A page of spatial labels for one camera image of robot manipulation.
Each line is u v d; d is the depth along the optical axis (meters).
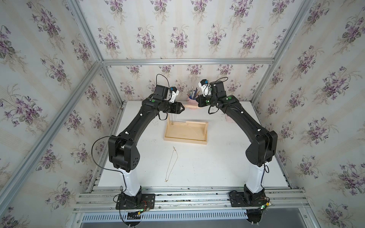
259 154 0.49
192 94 1.11
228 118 0.61
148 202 0.72
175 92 0.76
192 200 0.75
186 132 1.02
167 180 0.80
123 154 0.47
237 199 0.73
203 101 0.75
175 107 0.74
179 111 0.75
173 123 1.04
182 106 0.79
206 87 0.73
